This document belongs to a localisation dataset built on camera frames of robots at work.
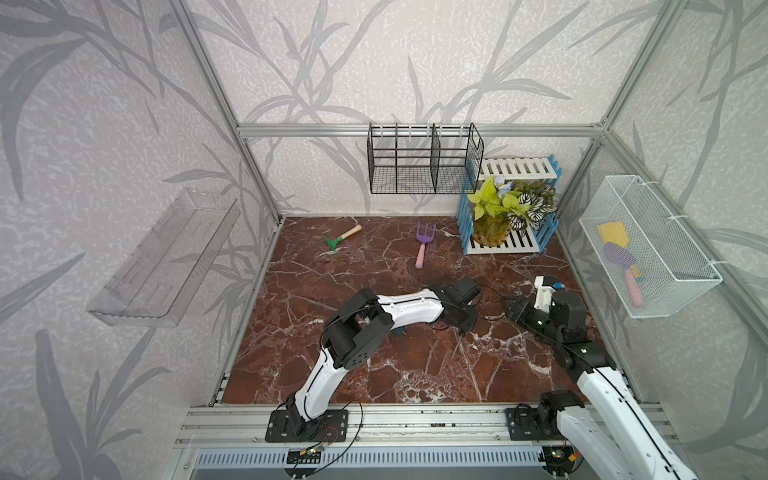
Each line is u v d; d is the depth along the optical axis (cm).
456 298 73
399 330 88
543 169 97
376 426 75
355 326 56
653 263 64
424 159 104
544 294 72
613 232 85
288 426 64
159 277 68
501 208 91
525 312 70
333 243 112
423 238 113
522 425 73
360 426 74
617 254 82
